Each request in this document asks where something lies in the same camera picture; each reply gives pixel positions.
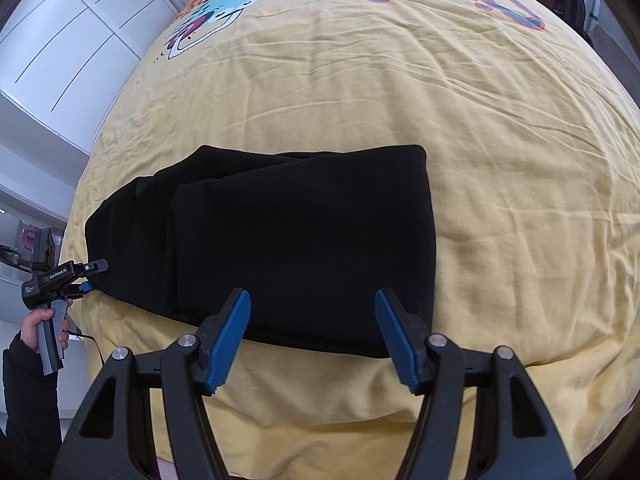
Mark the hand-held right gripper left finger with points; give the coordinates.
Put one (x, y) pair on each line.
(227, 345)

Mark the person's left forearm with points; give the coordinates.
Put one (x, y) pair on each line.
(30, 410)

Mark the white wardrobe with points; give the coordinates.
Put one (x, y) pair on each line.
(60, 35)

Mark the black pants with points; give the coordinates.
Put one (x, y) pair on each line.
(300, 240)

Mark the yellow printed bedspread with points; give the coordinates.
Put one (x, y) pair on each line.
(500, 160)

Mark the black tote bag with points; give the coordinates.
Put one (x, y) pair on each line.
(569, 2)

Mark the person's left hand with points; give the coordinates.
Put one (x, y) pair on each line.
(34, 332)

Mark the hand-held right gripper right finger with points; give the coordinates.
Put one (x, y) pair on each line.
(397, 345)

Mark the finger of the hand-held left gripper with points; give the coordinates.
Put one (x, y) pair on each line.
(84, 288)
(95, 266)

